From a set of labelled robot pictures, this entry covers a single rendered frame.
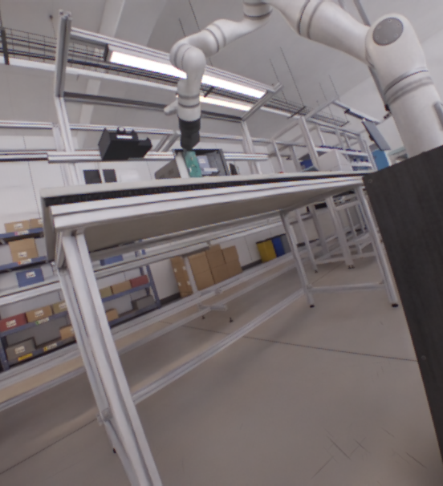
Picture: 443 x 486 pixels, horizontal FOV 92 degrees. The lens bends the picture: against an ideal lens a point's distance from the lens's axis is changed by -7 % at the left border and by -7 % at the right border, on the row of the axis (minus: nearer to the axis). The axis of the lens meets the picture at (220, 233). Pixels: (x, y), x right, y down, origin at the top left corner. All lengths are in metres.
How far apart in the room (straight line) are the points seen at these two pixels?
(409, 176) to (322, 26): 0.45
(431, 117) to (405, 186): 0.16
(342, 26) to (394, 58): 0.18
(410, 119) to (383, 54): 0.16
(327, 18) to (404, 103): 0.30
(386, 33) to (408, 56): 0.07
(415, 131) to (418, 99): 0.07
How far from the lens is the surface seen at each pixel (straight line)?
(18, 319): 4.33
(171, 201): 0.62
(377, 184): 0.60
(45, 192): 0.54
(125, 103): 1.87
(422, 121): 0.66
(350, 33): 0.82
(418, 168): 0.58
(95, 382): 1.39
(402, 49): 0.72
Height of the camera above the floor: 0.79
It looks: 3 degrees up
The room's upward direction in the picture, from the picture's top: 17 degrees counter-clockwise
